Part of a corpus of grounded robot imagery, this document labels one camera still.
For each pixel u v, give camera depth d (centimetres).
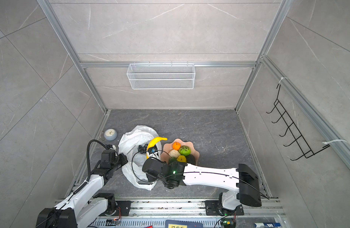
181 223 68
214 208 75
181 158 85
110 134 100
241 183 40
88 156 62
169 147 93
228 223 70
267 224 67
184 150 88
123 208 73
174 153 93
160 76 101
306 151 59
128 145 86
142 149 93
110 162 67
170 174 49
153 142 71
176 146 90
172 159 84
